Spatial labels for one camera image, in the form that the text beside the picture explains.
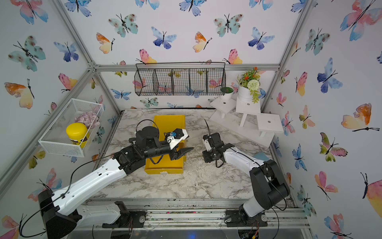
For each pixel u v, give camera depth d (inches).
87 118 27.3
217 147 27.0
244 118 40.3
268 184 17.3
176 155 22.6
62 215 15.5
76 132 25.3
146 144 19.7
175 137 20.9
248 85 32.9
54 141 25.3
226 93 36.9
